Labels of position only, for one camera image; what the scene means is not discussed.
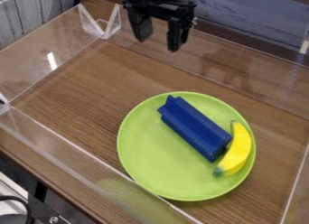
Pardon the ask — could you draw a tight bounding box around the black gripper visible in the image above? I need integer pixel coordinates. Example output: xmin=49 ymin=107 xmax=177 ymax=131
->
xmin=123 ymin=0 xmax=197 ymax=52

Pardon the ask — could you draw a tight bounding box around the blue block object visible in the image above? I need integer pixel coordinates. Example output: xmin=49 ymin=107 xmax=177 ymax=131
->
xmin=156 ymin=95 xmax=231 ymax=162

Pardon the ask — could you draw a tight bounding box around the green round plate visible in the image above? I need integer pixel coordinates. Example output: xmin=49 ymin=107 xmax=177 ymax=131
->
xmin=118 ymin=91 xmax=257 ymax=201

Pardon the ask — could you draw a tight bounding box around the yellow toy banana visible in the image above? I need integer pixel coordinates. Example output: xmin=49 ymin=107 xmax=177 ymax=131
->
xmin=213 ymin=121 xmax=253 ymax=177

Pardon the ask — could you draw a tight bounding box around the black metal base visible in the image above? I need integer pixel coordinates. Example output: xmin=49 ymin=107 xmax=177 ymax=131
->
xmin=28 ymin=197 xmax=71 ymax=224

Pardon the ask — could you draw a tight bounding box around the clear acrylic corner bracket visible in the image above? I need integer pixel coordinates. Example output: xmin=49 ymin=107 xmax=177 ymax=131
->
xmin=78 ymin=4 xmax=122 ymax=40

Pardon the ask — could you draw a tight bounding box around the clear acrylic enclosure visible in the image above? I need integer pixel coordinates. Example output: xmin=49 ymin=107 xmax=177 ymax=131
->
xmin=0 ymin=6 xmax=309 ymax=224

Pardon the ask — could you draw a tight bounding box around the black cable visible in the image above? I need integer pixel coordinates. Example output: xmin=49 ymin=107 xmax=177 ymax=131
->
xmin=0 ymin=194 xmax=33 ymax=224

